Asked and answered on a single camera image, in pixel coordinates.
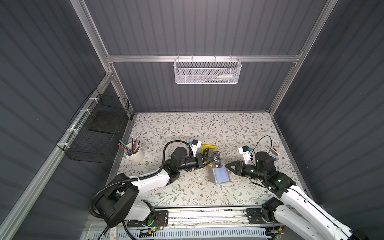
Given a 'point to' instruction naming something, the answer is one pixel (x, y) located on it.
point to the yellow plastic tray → (205, 146)
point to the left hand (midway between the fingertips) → (215, 160)
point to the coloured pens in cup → (135, 146)
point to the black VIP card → (217, 161)
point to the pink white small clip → (275, 151)
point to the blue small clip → (275, 157)
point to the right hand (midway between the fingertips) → (228, 167)
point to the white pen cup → (137, 157)
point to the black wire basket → (91, 136)
